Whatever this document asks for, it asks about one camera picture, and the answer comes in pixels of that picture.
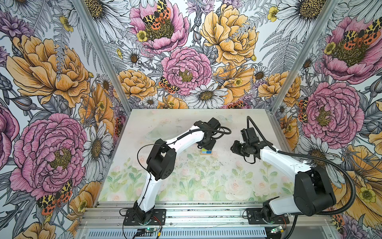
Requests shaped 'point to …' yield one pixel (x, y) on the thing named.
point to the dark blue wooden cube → (209, 152)
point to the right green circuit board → (276, 229)
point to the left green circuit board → (150, 229)
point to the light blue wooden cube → (204, 152)
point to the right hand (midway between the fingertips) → (233, 152)
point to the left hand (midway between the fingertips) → (205, 149)
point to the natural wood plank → (201, 154)
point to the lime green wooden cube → (203, 149)
